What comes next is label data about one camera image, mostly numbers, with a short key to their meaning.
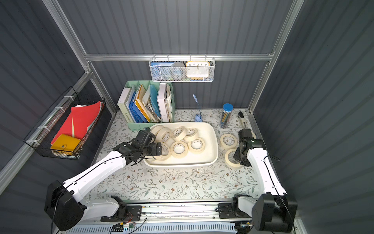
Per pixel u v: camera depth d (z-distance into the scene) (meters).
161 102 0.94
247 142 0.57
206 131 1.04
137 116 0.97
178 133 1.01
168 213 0.76
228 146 0.97
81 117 0.74
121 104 0.89
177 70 0.91
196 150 0.94
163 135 0.93
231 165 0.79
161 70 0.84
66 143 0.64
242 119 1.10
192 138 0.96
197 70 0.88
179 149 0.96
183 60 0.89
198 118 1.05
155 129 0.93
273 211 0.39
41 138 0.61
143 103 0.94
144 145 0.62
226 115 0.99
